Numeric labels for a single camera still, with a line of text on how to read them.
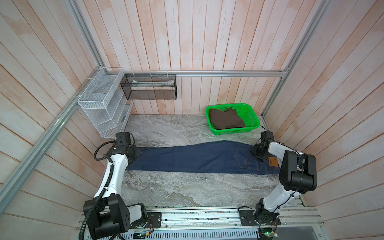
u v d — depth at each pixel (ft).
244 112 3.78
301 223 2.43
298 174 1.61
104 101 2.26
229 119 3.71
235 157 3.12
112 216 1.31
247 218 2.40
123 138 2.09
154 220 2.39
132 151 2.43
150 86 3.45
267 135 2.56
